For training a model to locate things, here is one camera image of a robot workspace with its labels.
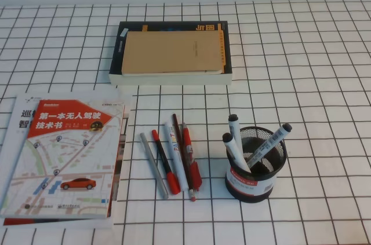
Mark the red gel pen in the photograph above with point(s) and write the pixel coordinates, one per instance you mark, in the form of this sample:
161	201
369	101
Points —
194	169

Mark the red black marker pen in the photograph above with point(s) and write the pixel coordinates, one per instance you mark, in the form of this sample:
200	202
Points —
171	178

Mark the grey silver pen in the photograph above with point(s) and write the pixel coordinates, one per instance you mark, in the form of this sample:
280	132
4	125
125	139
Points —
160	183

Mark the black mesh pen holder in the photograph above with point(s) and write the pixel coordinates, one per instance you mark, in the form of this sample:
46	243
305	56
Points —
256	185

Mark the white paint marker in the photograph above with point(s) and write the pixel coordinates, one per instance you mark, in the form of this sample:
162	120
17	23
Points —
175	153

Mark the white marker back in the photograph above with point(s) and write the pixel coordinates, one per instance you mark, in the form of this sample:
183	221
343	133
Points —
234	126

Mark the thick black book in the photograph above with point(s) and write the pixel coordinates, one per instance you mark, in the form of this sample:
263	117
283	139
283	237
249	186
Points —
118	78

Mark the brown kraft notebook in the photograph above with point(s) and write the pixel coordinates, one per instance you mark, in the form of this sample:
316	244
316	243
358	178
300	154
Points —
172	52

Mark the large white bottom book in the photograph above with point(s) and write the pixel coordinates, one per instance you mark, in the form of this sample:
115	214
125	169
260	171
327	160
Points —
123	152

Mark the brown pencil with eraser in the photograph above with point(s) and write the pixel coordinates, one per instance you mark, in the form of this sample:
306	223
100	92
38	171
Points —
186	168

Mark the orange self-driving car book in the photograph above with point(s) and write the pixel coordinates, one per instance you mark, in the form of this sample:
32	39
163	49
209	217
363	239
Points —
66	158

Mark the white book under orange book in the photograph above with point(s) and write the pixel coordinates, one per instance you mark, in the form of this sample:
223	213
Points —
18	117

